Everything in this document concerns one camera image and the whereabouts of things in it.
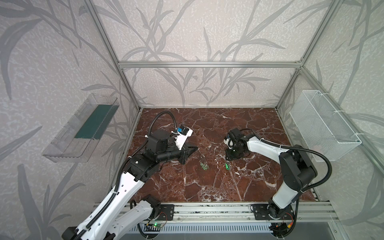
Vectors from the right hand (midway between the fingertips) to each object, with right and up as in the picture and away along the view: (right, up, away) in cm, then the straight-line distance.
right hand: (227, 153), depth 92 cm
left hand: (-17, +10, -27) cm, 34 cm away
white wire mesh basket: (+38, +17, -26) cm, 49 cm away
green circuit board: (-38, -30, -21) cm, 53 cm away
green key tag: (0, -7, -2) cm, 8 cm away
